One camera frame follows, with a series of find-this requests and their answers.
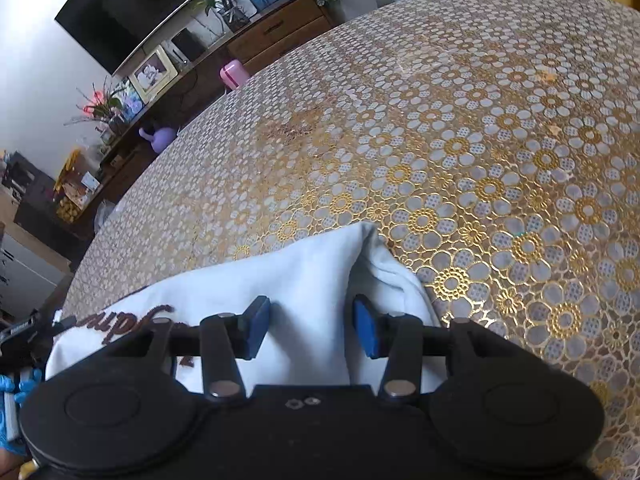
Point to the pink flower plant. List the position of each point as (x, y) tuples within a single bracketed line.
[(97, 107)]

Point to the white cabinet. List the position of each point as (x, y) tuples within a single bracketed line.
[(25, 270)]

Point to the white sweatshirt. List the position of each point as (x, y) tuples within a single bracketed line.
[(300, 270)]

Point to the cream photo frame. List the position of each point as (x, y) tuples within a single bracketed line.
[(152, 72)]

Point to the wooden TV cabinet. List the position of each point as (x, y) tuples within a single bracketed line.
[(280, 30)]

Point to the gold floral lace tablecloth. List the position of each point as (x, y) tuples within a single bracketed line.
[(475, 135)]

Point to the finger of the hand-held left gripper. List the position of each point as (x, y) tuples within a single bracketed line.
[(59, 324)]

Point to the jar of yellow snacks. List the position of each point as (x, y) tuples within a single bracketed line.
[(69, 210)]

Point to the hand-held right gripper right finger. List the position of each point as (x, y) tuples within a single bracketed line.
[(365, 330)]

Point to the black speaker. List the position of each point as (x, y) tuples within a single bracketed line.
[(187, 45)]

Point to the black television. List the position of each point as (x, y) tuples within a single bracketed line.
[(130, 5)]

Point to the pink case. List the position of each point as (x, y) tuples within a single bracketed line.
[(234, 74)]

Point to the black cabinet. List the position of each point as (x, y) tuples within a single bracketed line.
[(35, 195)]

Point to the purple photo card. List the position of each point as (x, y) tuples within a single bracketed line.
[(129, 102)]

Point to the person's left hand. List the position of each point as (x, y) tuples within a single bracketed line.
[(29, 384)]

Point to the plant in glass vase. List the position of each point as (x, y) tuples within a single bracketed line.
[(235, 15)]

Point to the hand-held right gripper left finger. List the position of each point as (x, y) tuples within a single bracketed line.
[(257, 325)]

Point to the purple kettlebell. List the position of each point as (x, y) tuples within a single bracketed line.
[(162, 139)]

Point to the orange snack package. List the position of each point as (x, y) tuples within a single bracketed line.
[(75, 170)]

